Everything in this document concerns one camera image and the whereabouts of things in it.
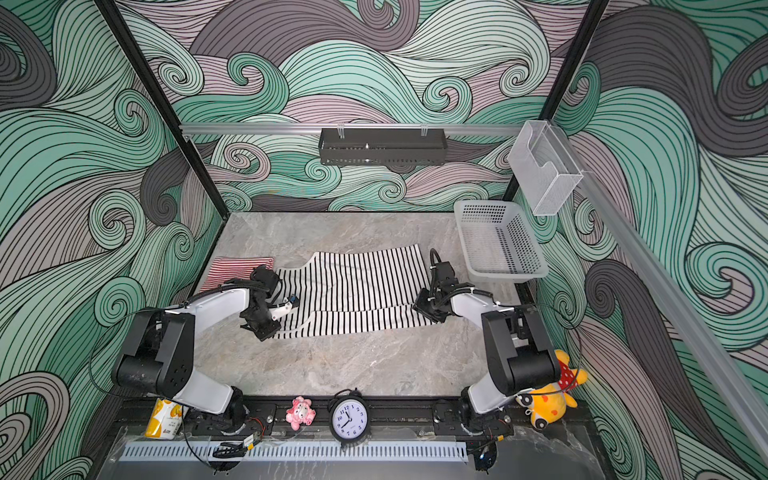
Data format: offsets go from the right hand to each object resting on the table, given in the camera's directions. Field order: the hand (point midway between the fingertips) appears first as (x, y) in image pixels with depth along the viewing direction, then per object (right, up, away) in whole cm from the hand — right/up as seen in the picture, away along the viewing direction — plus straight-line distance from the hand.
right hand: (417, 307), depth 93 cm
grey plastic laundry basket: (+34, +21, +18) cm, 44 cm away
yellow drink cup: (-63, -21, -24) cm, 70 cm away
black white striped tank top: (-20, +4, +5) cm, 21 cm away
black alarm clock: (-20, -22, -22) cm, 36 cm away
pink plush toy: (-32, -20, -22) cm, 43 cm away
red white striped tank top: (-65, +12, +8) cm, 66 cm away
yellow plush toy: (+28, -17, -23) cm, 40 cm away
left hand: (-47, -5, -4) cm, 48 cm away
